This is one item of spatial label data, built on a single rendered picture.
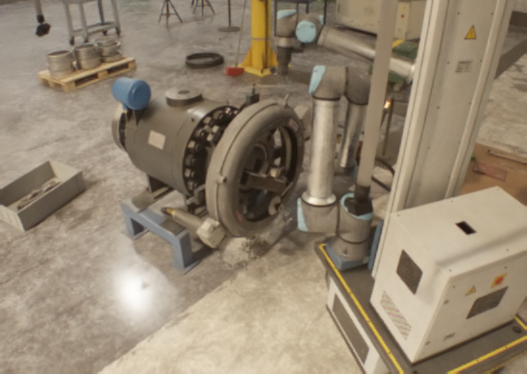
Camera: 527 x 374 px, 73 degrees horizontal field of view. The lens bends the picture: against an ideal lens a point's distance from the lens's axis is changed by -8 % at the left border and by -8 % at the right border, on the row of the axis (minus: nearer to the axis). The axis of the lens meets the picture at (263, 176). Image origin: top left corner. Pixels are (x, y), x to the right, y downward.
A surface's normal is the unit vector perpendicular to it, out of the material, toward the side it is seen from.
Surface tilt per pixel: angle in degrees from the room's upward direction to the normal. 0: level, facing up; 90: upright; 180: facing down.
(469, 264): 0
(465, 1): 90
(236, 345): 0
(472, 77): 90
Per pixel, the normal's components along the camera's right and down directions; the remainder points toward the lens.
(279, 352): 0.00, -0.84
